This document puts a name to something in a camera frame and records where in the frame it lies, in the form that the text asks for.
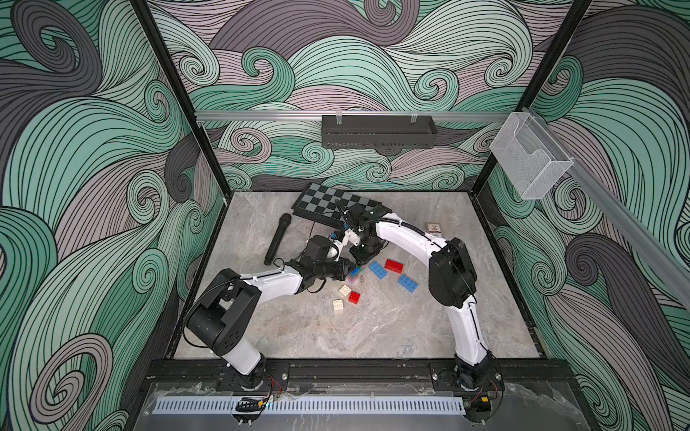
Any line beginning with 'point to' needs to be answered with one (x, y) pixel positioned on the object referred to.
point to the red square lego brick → (354, 297)
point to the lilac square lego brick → (354, 280)
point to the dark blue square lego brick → (355, 272)
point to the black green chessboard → (316, 203)
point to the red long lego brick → (393, 266)
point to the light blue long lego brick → (377, 269)
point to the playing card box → (434, 228)
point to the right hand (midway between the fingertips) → (366, 259)
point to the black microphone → (284, 222)
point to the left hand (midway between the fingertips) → (355, 264)
